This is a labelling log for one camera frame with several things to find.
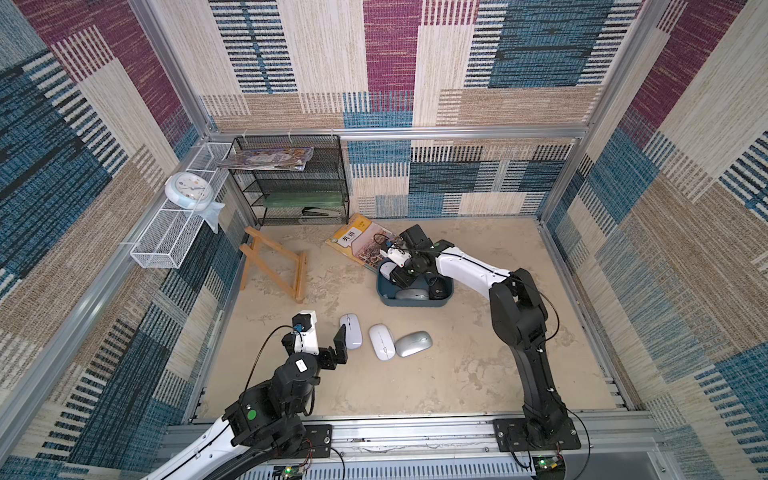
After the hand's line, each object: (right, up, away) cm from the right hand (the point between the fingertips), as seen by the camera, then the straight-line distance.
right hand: (396, 270), depth 99 cm
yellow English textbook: (-13, +11, +20) cm, 26 cm away
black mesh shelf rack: (-25, +34, +9) cm, 43 cm away
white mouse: (-13, -18, -9) cm, 24 cm away
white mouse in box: (-3, +1, -1) cm, 3 cm away
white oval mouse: (-4, -19, -12) cm, 23 cm away
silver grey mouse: (+5, -21, -7) cm, 23 cm away
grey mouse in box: (+5, -7, -2) cm, 9 cm away
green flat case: (-34, +25, +13) cm, 44 cm away
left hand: (-17, -12, -26) cm, 33 cm away
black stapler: (-28, +20, +10) cm, 36 cm away
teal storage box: (-3, -6, -2) cm, 7 cm away
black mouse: (+14, -6, -2) cm, 16 cm away
